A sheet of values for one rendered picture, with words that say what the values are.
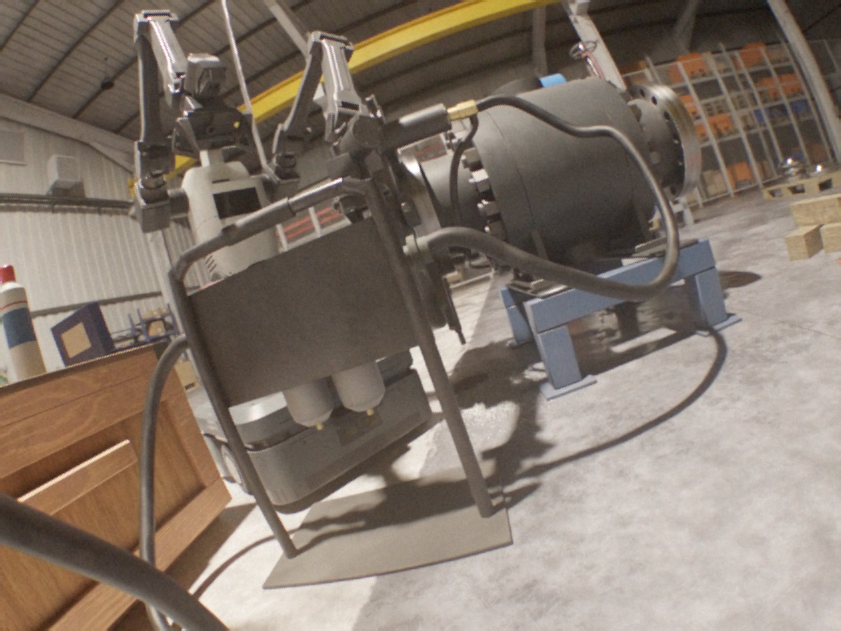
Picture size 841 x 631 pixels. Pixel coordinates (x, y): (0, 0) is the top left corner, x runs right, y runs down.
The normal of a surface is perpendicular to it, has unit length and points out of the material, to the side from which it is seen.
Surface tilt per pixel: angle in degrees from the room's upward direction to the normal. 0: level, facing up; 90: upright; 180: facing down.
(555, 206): 117
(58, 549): 109
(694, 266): 90
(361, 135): 90
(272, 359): 90
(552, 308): 90
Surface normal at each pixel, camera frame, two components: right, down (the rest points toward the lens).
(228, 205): 0.66, -0.18
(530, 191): 0.00, 0.33
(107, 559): 0.94, -0.32
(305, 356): -0.08, 0.11
